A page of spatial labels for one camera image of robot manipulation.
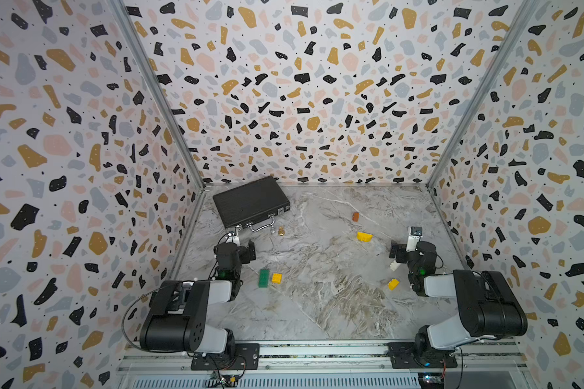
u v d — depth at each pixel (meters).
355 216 1.09
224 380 0.70
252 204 1.06
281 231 1.03
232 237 0.78
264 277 0.90
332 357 0.75
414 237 0.84
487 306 0.45
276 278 0.89
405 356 0.73
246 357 0.73
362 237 1.00
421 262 0.73
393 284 0.88
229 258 0.70
